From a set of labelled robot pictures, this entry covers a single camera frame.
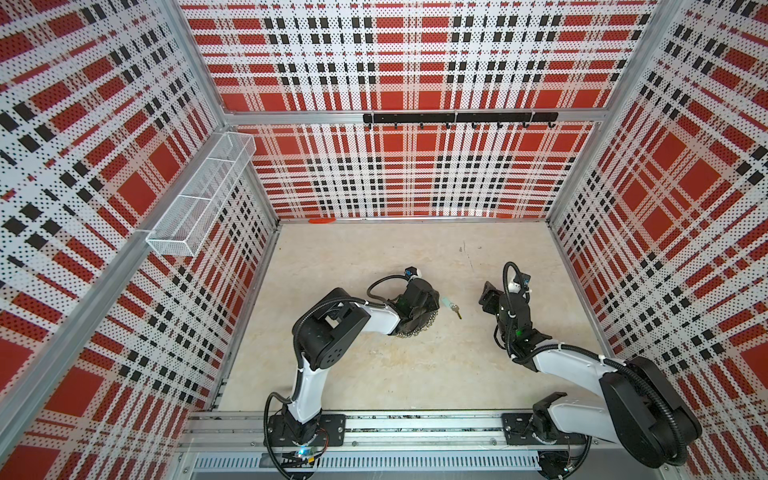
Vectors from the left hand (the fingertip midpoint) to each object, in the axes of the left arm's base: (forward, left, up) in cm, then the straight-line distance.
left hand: (437, 298), depth 96 cm
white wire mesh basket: (+15, +79, +20) cm, 83 cm away
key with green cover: (-2, -5, -2) cm, 6 cm away
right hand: (-2, -17, +9) cm, 19 cm away
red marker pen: (+42, +46, -5) cm, 62 cm away
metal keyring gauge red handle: (-11, +7, +4) cm, 14 cm away
